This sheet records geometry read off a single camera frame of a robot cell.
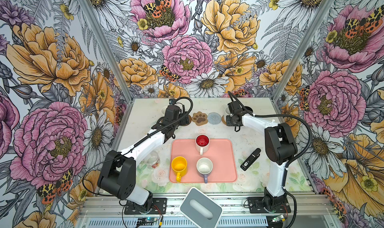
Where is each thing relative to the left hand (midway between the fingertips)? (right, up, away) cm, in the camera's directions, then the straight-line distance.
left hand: (181, 118), depth 89 cm
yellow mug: (-1, -26, -3) cm, 26 cm away
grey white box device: (+11, -43, -16) cm, 47 cm away
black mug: (+44, +5, +13) cm, 46 cm away
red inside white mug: (+13, -16, +6) cm, 21 cm away
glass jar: (-17, -25, 0) cm, 30 cm away
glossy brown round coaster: (+4, -3, +20) cm, 20 cm away
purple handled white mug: (+14, -27, -2) cm, 31 cm away
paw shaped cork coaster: (+11, -1, +20) cm, 23 cm away
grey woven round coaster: (+22, -1, +20) cm, 30 cm away
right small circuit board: (+47, -47, -17) cm, 69 cm away
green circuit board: (-14, -47, -17) cm, 52 cm away
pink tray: (+24, -21, +4) cm, 33 cm away
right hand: (+33, -5, +12) cm, 35 cm away
